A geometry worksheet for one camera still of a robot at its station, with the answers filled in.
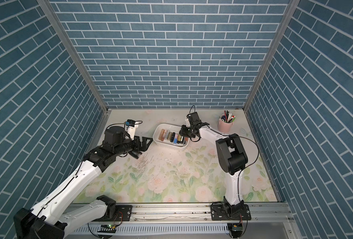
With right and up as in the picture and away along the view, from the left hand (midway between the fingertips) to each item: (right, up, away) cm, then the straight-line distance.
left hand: (149, 139), depth 75 cm
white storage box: (+7, -1, +27) cm, 28 cm away
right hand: (+16, +2, +22) cm, 28 cm away
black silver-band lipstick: (+18, -4, +25) cm, 31 cm away
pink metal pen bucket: (+45, +7, +24) cm, 52 cm away
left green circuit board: (-20, -44, -3) cm, 48 cm away
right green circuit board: (+43, -45, -2) cm, 63 cm away
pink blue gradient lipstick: (+12, -3, +26) cm, 29 cm away
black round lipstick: (+10, -2, +28) cm, 29 cm away
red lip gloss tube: (+19, -4, +26) cm, 33 cm away
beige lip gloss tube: (+1, -1, +29) cm, 29 cm away
